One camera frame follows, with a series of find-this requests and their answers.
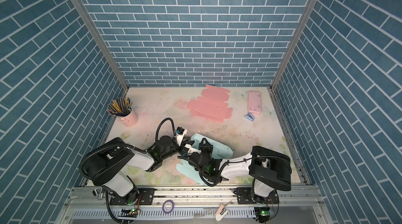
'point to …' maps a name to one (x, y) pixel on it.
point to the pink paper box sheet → (211, 105)
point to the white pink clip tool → (221, 212)
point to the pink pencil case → (254, 105)
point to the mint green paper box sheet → (219, 152)
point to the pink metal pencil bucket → (130, 120)
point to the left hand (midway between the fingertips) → (192, 141)
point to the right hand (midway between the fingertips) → (204, 138)
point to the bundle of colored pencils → (121, 107)
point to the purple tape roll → (168, 206)
